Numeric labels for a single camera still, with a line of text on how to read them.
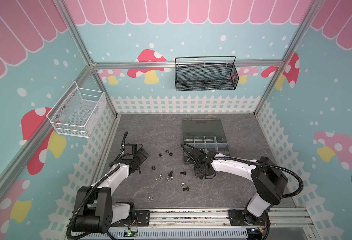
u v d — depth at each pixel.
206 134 1.07
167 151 0.99
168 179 0.87
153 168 0.92
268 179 0.46
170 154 0.97
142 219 0.74
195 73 0.96
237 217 0.74
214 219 0.76
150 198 0.80
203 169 0.62
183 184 0.85
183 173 0.89
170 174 0.88
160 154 0.97
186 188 0.83
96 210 0.42
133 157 0.70
